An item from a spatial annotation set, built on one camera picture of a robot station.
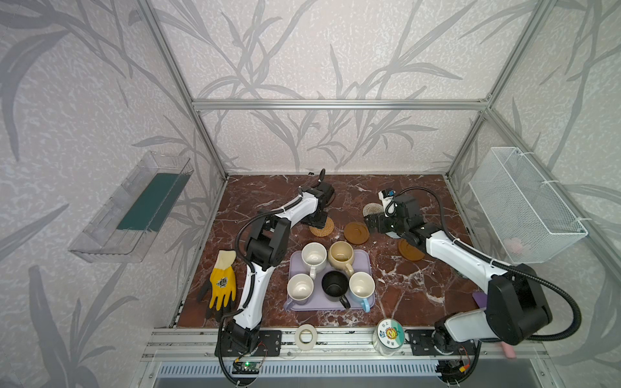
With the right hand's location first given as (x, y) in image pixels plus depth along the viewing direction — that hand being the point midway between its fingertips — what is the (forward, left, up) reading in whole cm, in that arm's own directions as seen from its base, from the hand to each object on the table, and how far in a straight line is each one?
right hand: (374, 214), depth 88 cm
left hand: (+5, +23, -13) cm, 27 cm away
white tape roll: (-40, +24, -14) cm, 48 cm away
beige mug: (-11, +13, -13) cm, 21 cm away
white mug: (-11, +23, -13) cm, 28 cm away
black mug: (-22, +15, -13) cm, 30 cm away
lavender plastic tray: (-27, +21, -13) cm, 37 cm away
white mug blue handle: (-23, +6, -13) cm, 27 cm away
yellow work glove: (-23, +55, -12) cm, 61 cm away
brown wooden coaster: (0, +5, -14) cm, 15 cm away
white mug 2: (-23, +27, -11) cm, 37 cm away
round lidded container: (-39, 0, -6) cm, 39 cm away
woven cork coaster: (+1, +18, -13) cm, 22 cm away
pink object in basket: (-17, -39, +7) cm, 43 cm away
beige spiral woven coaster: (+12, -3, -13) cm, 18 cm away
